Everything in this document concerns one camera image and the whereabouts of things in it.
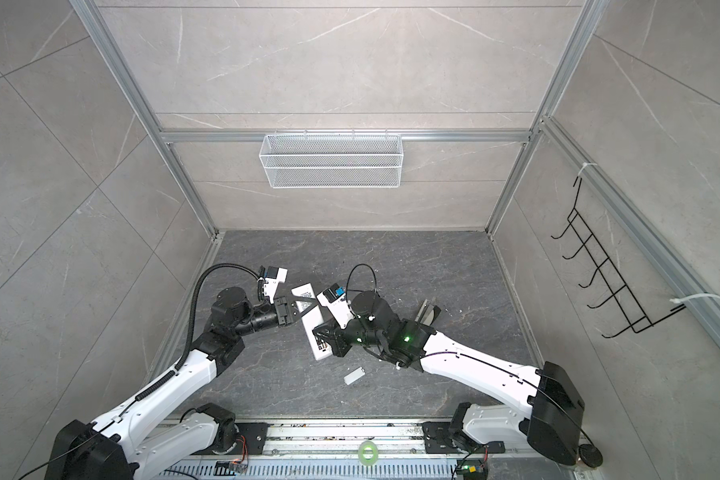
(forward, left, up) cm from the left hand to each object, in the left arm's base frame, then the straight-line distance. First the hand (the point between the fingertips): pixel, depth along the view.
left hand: (317, 300), depth 70 cm
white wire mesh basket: (+53, -2, +4) cm, 53 cm away
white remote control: (-4, +1, -2) cm, 5 cm away
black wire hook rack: (-11, -67, +7) cm, 68 cm away
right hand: (-6, 0, -4) cm, 7 cm away
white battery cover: (-10, -8, -25) cm, 28 cm away
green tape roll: (-28, -13, -24) cm, 39 cm away
